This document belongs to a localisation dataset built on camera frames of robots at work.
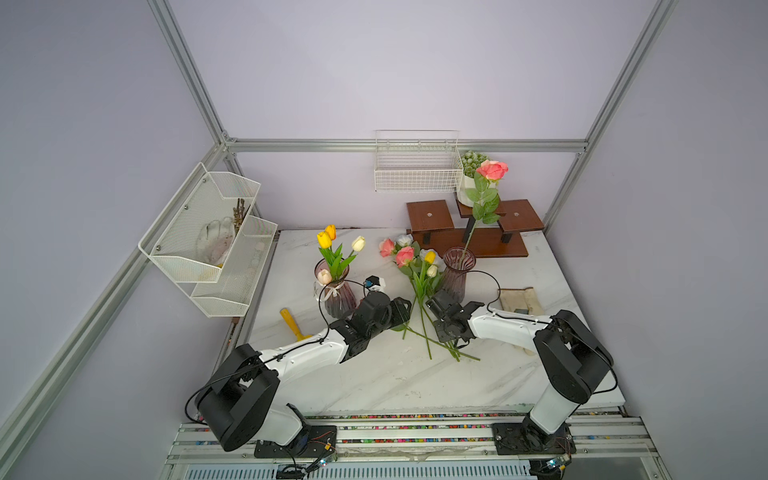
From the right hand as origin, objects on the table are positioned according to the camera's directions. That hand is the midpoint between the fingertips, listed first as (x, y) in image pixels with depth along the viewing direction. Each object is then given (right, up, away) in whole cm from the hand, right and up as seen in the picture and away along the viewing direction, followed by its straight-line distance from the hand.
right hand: (451, 329), depth 94 cm
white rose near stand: (-15, +30, +17) cm, 37 cm away
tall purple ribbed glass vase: (+1, +22, -4) cm, 22 cm away
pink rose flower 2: (-15, +24, +9) cm, 29 cm away
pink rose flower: (-21, +27, +17) cm, 38 cm away
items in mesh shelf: (-66, +28, -15) cm, 74 cm away
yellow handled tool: (-53, +3, +2) cm, 53 cm away
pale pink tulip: (-35, +18, -23) cm, 46 cm away
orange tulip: (-35, +30, -15) cm, 49 cm away
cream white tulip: (-28, +26, -15) cm, 42 cm away
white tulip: (-5, +19, +7) cm, 21 cm away
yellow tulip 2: (-6, +23, +8) cm, 25 cm away
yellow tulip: (-35, +22, -12) cm, 43 cm away
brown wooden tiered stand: (-1, +35, +9) cm, 36 cm away
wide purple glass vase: (-35, +11, -7) cm, 37 cm away
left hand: (-15, +9, -9) cm, 19 cm away
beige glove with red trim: (+25, +9, +7) cm, 27 cm away
